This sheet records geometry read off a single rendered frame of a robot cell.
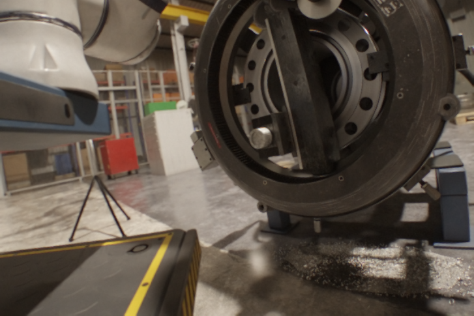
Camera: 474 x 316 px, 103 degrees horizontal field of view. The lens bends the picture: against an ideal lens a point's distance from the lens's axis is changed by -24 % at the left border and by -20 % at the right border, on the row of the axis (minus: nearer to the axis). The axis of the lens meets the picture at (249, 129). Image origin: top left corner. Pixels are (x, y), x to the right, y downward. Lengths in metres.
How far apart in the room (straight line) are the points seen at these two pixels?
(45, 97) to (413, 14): 0.59
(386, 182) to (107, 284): 0.51
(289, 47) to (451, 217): 0.73
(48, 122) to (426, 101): 0.58
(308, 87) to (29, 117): 0.48
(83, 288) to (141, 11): 0.48
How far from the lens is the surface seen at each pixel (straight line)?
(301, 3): 0.60
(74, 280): 0.41
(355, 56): 0.66
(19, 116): 0.29
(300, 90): 0.55
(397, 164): 0.52
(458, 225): 0.95
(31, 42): 0.40
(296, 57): 0.56
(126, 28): 0.54
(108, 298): 0.34
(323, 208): 0.60
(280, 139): 0.52
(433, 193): 0.68
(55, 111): 0.34
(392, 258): 0.88
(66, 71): 0.38
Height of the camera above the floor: 0.48
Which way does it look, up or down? 1 degrees up
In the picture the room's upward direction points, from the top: 11 degrees counter-clockwise
